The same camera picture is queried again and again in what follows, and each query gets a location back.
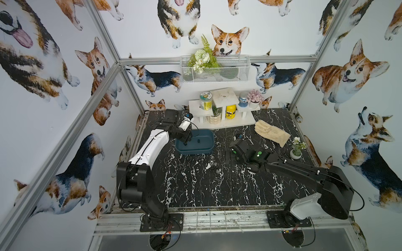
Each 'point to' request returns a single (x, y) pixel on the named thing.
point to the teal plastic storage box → (202, 142)
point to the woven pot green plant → (216, 118)
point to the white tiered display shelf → (224, 111)
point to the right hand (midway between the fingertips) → (234, 150)
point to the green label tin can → (205, 101)
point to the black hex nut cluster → (212, 163)
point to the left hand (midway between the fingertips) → (186, 130)
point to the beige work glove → (273, 134)
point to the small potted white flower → (296, 152)
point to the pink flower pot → (254, 98)
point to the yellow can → (230, 111)
